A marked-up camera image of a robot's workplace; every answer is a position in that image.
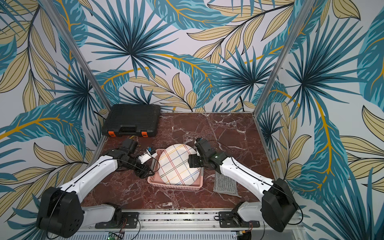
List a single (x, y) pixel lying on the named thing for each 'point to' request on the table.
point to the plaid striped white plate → (173, 166)
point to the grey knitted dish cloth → (224, 185)
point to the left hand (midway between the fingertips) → (148, 170)
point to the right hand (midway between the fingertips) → (193, 159)
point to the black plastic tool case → (132, 120)
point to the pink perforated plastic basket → (156, 180)
